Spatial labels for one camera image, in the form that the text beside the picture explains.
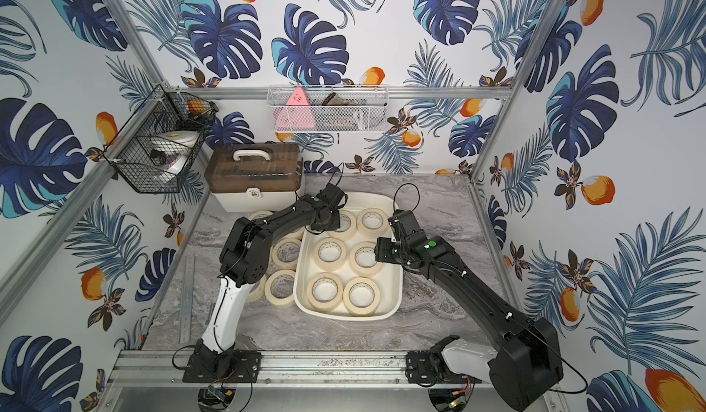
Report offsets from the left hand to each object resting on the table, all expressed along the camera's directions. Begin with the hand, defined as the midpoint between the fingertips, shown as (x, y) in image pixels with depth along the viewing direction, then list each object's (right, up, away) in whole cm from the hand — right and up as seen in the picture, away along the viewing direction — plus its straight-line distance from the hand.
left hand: (332, 220), depth 102 cm
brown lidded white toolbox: (-25, +15, -10) cm, 31 cm away
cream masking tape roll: (-27, +2, +1) cm, 27 cm away
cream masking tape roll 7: (-1, -22, -15) cm, 27 cm away
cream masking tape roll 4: (+15, -1, +3) cm, 16 cm away
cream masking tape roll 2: (-17, -23, -18) cm, 34 cm away
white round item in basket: (-43, +23, -22) cm, 54 cm away
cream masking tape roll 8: (+11, -23, -16) cm, 30 cm away
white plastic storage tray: (+20, -19, -10) cm, 29 cm away
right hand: (+17, -7, -20) cm, 28 cm away
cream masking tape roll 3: (+6, -2, -1) cm, 6 cm away
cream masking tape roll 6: (+10, -16, -12) cm, 22 cm away
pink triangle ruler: (-11, +36, -12) cm, 39 cm away
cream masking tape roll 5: (0, -11, -7) cm, 13 cm away
